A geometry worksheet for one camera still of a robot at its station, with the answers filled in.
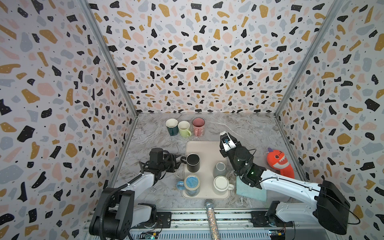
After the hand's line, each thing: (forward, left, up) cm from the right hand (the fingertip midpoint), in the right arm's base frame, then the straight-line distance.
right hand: (225, 133), depth 74 cm
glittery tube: (-38, +5, -24) cm, 45 cm away
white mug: (-18, +1, -20) cm, 27 cm away
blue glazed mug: (-20, +16, -17) cm, 31 cm away
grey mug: (-11, +1, -18) cm, 21 cm away
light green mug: (+21, +25, -21) cm, 39 cm away
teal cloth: (-19, -13, -27) cm, 35 cm away
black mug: (-6, +17, -19) cm, 26 cm away
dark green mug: (+20, +32, -19) cm, 43 cm away
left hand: (-2, +23, -16) cm, 28 cm away
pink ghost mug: (+19, +14, -18) cm, 30 cm away
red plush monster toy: (-4, -33, -21) cm, 39 cm away
